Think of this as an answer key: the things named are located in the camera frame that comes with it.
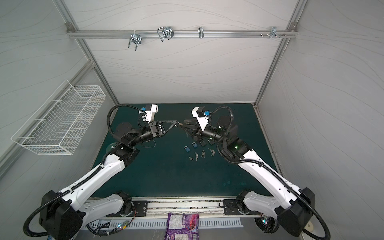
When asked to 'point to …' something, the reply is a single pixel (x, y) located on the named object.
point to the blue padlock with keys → (194, 144)
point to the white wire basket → (56, 125)
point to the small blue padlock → (187, 149)
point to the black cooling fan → (267, 224)
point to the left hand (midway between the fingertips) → (178, 122)
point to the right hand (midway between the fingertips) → (186, 118)
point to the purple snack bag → (182, 226)
